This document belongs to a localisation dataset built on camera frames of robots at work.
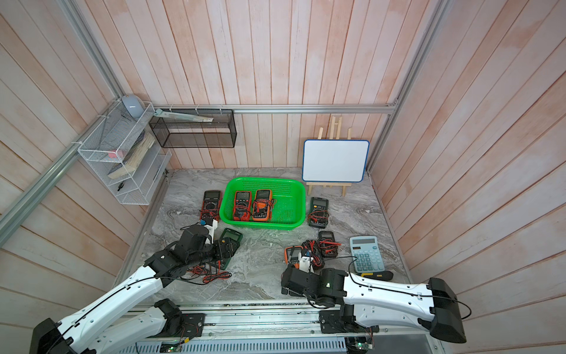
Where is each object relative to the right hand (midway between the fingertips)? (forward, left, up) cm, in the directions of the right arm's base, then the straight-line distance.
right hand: (291, 283), depth 76 cm
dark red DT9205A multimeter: (+35, +37, -2) cm, 51 cm away
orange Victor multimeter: (+35, +14, -1) cm, 37 cm away
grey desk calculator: (+16, -32, -6) cm, 36 cm away
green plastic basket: (+36, +1, -6) cm, 36 cm away
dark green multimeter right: (+32, -13, -2) cm, 34 cm away
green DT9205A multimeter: (+21, +27, -3) cm, 34 cm away
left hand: (+9, +22, +6) cm, 25 cm away
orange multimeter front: (+11, 0, -3) cm, 11 cm away
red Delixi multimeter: (+33, +22, 0) cm, 40 cm away
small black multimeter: (+16, -15, -3) cm, 22 cm away
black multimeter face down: (+15, -7, -3) cm, 17 cm away
